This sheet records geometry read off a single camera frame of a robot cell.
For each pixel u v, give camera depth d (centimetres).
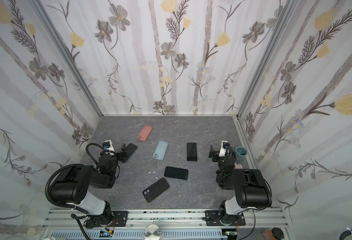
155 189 84
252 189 45
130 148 103
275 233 63
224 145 77
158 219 76
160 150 101
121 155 83
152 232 58
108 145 78
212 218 73
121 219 73
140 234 70
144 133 109
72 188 46
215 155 82
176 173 91
